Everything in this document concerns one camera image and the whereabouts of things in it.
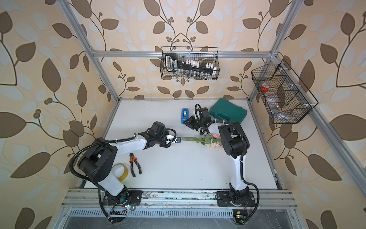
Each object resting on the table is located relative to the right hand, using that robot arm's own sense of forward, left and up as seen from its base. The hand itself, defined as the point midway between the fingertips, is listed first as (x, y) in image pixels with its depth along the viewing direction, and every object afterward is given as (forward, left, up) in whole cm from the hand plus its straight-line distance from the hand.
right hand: (184, 122), depth 100 cm
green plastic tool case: (+15, -33, -4) cm, 37 cm away
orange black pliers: (-24, +33, -4) cm, 41 cm away
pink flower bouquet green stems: (-17, -18, +3) cm, 25 cm away
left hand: (-10, +8, +2) cm, 13 cm away
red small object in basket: (+3, -48, +28) cm, 55 cm away
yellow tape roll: (-32, +34, -4) cm, 47 cm away
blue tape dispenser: (+8, -1, 0) cm, 8 cm away
